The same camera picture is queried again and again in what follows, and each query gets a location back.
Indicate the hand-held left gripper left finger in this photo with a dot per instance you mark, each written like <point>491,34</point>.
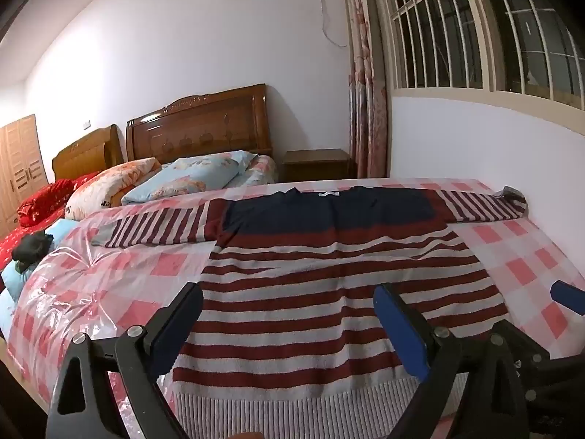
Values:
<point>176,329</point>

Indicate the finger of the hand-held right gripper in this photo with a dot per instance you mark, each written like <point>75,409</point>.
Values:
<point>530,359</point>
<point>566,295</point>

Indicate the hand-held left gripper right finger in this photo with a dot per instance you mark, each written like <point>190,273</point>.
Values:
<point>402,329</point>

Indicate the red white striped navy sweater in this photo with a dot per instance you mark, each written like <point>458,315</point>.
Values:
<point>297,292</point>

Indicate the pink checkered bed blanket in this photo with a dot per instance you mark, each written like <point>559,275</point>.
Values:
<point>137,265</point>

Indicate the blue floral pillow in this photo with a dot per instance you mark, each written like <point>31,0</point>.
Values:
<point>192,176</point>

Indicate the orange floral pillow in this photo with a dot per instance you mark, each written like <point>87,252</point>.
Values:
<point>105,187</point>

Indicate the dark cloth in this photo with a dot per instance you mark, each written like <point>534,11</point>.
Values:
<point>29,247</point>

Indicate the light blue sheet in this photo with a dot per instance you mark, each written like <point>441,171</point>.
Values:
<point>13,279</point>

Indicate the red patterned blanket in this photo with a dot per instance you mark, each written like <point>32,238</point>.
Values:
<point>41,201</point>

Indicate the wooden nightstand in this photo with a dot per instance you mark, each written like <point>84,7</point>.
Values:
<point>315,164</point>

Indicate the small wooden headboard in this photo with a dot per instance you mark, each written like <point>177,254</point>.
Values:
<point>87,151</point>

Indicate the large carved wooden headboard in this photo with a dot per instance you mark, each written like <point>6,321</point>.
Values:
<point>205,123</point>

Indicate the wooden wardrobe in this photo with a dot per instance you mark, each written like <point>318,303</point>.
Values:
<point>20,169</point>

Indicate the pink floral curtain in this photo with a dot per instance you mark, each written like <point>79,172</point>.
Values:
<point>365,100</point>

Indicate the window with cream grille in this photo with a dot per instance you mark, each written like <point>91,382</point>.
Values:
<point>434,32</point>

